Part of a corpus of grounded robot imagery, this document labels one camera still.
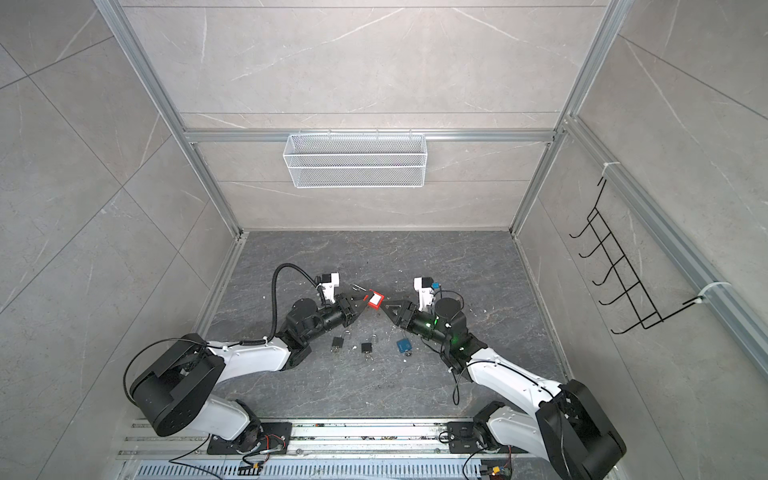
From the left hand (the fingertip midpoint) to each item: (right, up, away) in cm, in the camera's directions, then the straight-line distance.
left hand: (374, 291), depth 77 cm
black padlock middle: (-3, -19, +12) cm, 22 cm away
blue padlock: (+9, -18, +12) cm, 23 cm away
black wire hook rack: (+59, +17, 0) cm, 61 cm away
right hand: (+2, -4, 0) cm, 5 cm away
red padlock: (0, -2, +1) cm, 3 cm away
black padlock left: (-12, -18, +14) cm, 26 cm away
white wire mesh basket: (-8, +42, +24) cm, 49 cm away
